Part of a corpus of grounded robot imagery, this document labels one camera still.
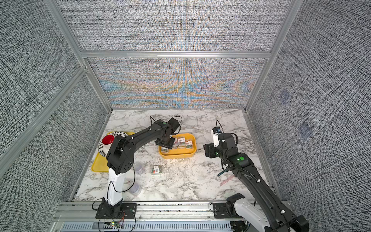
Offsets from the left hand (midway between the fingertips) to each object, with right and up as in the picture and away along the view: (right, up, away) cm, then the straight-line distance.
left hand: (170, 144), depth 93 cm
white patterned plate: (-46, -1, +2) cm, 46 cm away
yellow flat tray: (-43, -11, -3) cm, 44 cm away
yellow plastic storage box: (+7, -5, -1) cm, 9 cm away
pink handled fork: (+33, -20, -10) cm, 40 cm away
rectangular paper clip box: (-7, -14, -7) cm, 17 cm away
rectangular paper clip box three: (+7, +1, +2) cm, 8 cm away
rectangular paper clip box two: (-3, -3, -3) cm, 5 cm away
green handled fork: (+35, -15, -5) cm, 38 cm away
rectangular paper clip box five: (+4, 0, 0) cm, 4 cm away
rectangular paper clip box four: (+12, 0, +4) cm, 13 cm away
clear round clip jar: (-17, -22, -15) cm, 32 cm away
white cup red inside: (-42, +2, +2) cm, 42 cm away
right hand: (+24, +4, -16) cm, 29 cm away
